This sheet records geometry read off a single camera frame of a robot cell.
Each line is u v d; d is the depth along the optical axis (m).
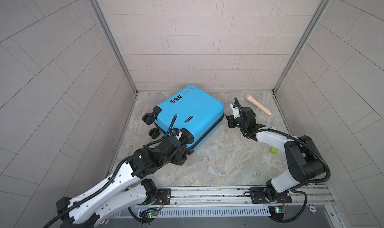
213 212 0.68
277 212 0.68
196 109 0.81
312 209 0.68
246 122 0.69
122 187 0.43
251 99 1.08
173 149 0.50
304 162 0.45
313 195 0.72
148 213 0.65
